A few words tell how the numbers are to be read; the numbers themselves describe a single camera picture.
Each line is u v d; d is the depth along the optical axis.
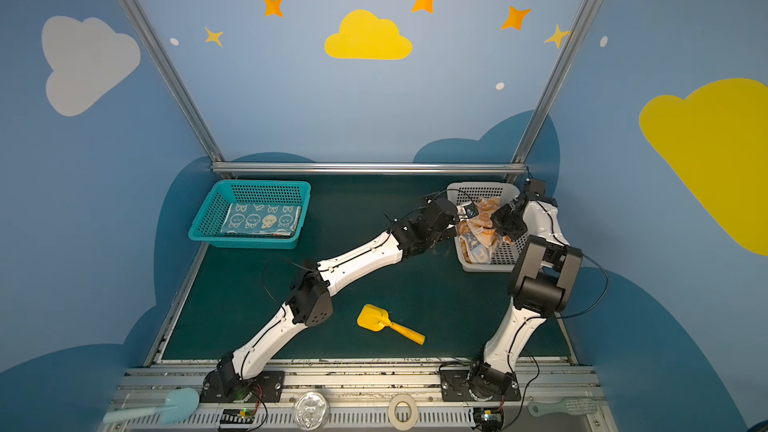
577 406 0.72
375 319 0.84
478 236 0.95
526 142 1.10
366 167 1.18
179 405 0.72
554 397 0.74
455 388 0.75
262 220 1.07
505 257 0.99
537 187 0.78
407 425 0.69
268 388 0.74
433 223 0.66
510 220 0.84
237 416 0.73
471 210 0.75
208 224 0.99
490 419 0.73
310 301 0.57
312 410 0.67
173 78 0.89
